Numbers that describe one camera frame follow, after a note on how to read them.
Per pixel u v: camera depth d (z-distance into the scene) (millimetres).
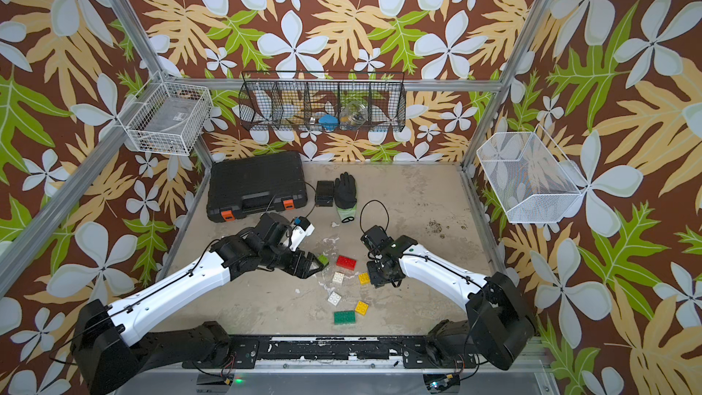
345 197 1078
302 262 663
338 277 862
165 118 877
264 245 588
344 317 794
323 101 984
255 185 1053
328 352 750
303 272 664
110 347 379
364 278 862
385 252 613
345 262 899
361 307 805
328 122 950
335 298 821
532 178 798
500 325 415
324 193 1112
